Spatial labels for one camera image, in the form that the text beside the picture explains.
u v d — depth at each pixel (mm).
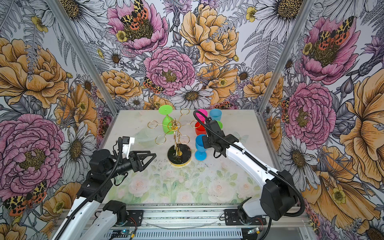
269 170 441
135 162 596
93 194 502
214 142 616
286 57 897
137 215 749
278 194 414
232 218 739
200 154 935
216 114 1028
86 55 897
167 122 862
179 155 941
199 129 893
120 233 715
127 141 615
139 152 699
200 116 700
